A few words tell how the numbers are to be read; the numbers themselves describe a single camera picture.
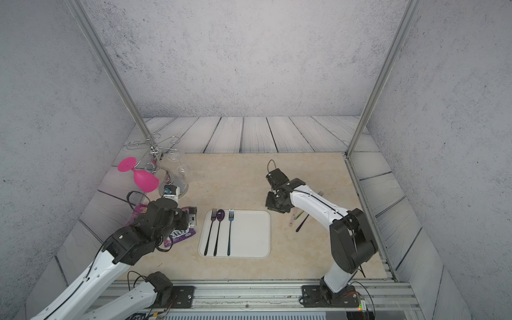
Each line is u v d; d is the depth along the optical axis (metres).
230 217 0.94
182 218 0.66
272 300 0.73
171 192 0.61
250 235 0.89
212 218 0.94
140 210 0.90
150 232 0.50
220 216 0.93
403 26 0.74
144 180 0.87
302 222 0.93
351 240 0.44
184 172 0.91
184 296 0.73
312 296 0.73
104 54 0.81
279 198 0.63
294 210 0.59
